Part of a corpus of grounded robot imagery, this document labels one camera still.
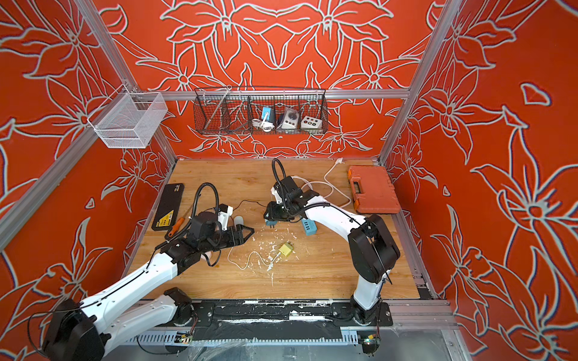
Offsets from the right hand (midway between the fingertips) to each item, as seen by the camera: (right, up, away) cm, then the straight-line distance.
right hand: (262, 216), depth 84 cm
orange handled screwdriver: (-37, -5, +11) cm, 39 cm away
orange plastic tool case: (+50, +9, +19) cm, 54 cm away
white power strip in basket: (+11, +39, +7) cm, 41 cm away
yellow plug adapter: (+9, -13, +2) cm, 16 cm away
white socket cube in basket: (+20, +39, +10) cm, 45 cm away
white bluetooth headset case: (-11, -3, +9) cm, 14 cm away
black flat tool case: (-46, +1, +18) cm, 49 cm away
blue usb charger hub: (+19, -5, +8) cm, 21 cm away
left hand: (-4, -4, -5) cm, 8 cm away
